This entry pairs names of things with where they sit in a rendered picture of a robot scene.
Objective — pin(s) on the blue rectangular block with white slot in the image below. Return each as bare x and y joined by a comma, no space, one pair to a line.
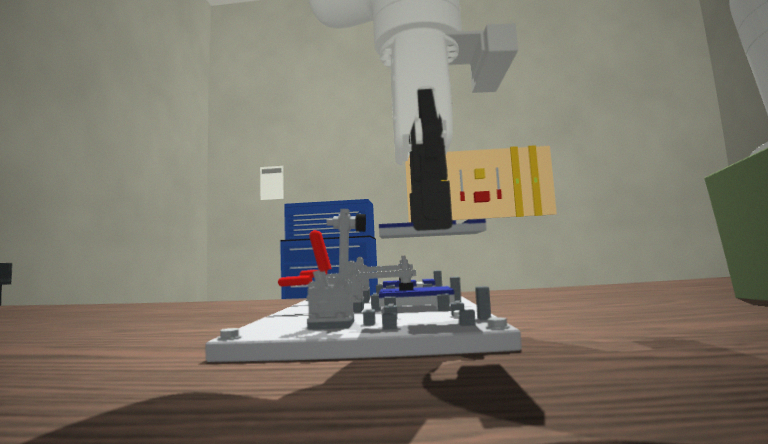
415,284

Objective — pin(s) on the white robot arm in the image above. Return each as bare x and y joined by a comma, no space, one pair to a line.
490,52

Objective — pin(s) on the blue rectangular block with white band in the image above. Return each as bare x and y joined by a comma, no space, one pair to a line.
403,230

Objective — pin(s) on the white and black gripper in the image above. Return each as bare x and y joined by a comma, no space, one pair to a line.
419,60

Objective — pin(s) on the blue metal plate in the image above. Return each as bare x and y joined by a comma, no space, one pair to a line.
417,296

